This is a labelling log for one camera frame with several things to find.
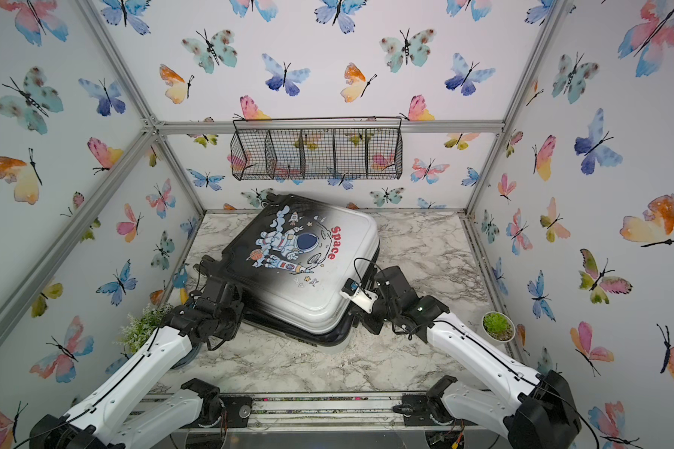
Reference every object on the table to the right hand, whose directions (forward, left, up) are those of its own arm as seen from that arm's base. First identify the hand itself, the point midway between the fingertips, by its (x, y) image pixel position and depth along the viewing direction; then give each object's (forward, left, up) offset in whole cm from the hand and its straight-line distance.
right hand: (357, 306), depth 77 cm
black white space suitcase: (+8, +19, +7) cm, 22 cm away
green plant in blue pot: (-11, +55, +2) cm, 56 cm away
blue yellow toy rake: (+12, +61, -12) cm, 63 cm away
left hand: (+1, +31, -5) cm, 31 cm away
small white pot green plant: (-2, -39, -5) cm, 39 cm away
